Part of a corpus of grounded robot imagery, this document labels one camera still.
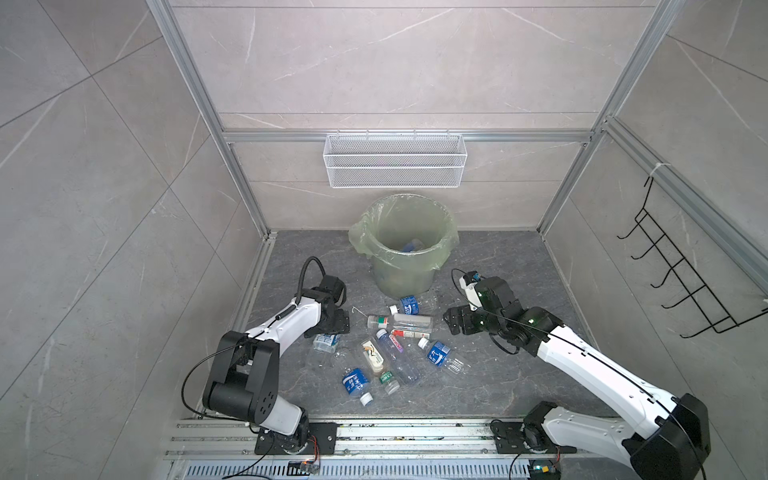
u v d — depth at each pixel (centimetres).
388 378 80
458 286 73
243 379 44
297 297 62
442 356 82
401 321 94
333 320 81
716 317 60
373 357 82
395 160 101
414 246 101
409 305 93
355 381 78
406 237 98
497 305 58
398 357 82
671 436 38
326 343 84
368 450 73
